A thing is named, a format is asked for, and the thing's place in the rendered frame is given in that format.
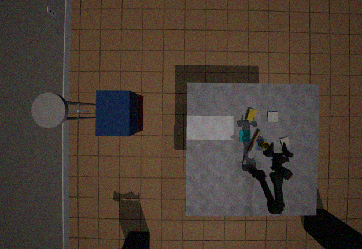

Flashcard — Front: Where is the yellow rectangular block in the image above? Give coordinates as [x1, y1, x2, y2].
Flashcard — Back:
[246, 109, 257, 122]

